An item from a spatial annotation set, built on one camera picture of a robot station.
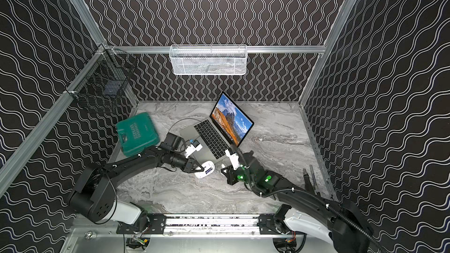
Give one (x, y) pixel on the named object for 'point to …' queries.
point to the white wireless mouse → (208, 166)
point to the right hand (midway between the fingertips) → (222, 169)
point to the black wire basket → (104, 79)
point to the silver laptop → (224, 130)
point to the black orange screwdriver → (307, 182)
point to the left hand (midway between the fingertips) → (204, 171)
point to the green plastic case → (137, 133)
